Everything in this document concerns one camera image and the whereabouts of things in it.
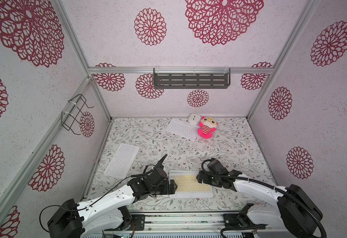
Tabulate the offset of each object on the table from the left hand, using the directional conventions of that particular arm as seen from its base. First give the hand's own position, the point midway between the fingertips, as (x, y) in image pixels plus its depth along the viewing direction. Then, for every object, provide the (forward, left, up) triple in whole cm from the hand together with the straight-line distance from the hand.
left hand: (170, 188), depth 79 cm
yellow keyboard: (+3, -10, -5) cm, 12 cm away
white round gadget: (+55, -18, -4) cm, 58 cm away
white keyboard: (+19, +32, -6) cm, 38 cm away
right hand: (+7, -18, -4) cm, 20 cm away
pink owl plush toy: (+43, -26, -1) cm, 50 cm away
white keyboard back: (+48, -10, -7) cm, 49 cm away
